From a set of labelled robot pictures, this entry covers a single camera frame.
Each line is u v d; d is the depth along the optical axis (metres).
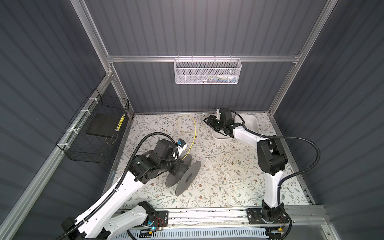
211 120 0.87
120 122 0.78
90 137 0.72
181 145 0.61
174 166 0.61
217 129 0.87
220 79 0.91
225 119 0.77
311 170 0.50
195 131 1.09
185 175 0.64
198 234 0.77
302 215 0.76
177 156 0.59
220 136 0.92
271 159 0.54
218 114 0.81
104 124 0.75
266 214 0.65
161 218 0.73
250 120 1.15
